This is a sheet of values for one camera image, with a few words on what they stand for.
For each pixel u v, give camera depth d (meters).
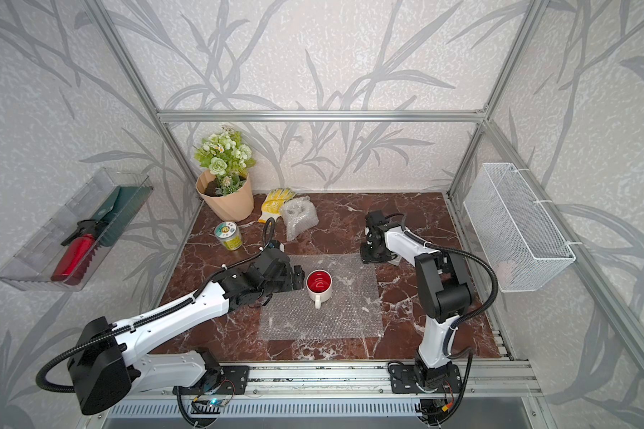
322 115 0.97
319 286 0.91
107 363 0.39
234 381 0.73
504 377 0.76
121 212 0.67
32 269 0.58
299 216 1.01
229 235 0.96
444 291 0.50
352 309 0.87
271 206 1.15
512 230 0.64
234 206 1.02
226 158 0.96
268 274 0.61
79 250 0.60
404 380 0.73
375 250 0.82
